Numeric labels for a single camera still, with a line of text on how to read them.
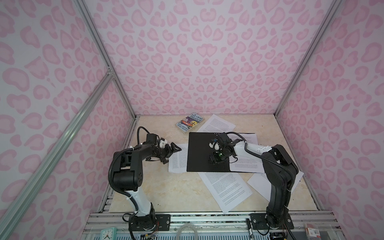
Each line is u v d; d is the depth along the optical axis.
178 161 0.95
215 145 0.87
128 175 0.49
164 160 0.90
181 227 0.70
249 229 0.71
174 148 0.87
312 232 0.69
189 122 1.13
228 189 0.84
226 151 0.73
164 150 0.86
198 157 1.01
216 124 1.15
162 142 0.93
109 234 0.69
